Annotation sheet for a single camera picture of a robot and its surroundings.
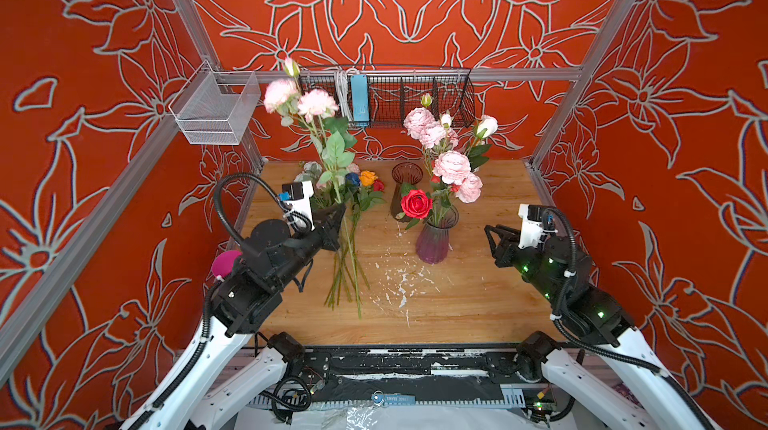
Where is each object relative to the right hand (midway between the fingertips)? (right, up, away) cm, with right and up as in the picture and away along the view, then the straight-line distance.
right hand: (485, 226), depth 67 cm
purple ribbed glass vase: (-9, -7, +20) cm, 23 cm away
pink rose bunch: (-42, +9, +40) cm, 59 cm away
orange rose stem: (-29, +6, +37) cm, 47 cm away
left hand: (-32, +6, -7) cm, 33 cm away
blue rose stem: (-34, +13, +40) cm, 54 cm away
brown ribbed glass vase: (-17, +14, +25) cm, 33 cm away
